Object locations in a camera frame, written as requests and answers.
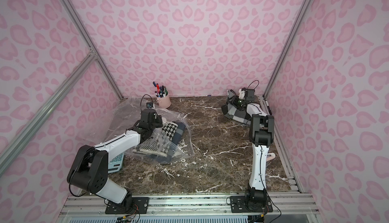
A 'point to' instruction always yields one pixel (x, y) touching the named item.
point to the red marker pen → (157, 87)
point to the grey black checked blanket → (243, 115)
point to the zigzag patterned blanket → (152, 145)
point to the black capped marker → (163, 89)
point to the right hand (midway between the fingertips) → (228, 98)
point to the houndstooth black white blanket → (169, 129)
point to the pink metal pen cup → (163, 102)
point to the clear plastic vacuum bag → (170, 143)
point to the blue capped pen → (154, 84)
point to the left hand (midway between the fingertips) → (158, 114)
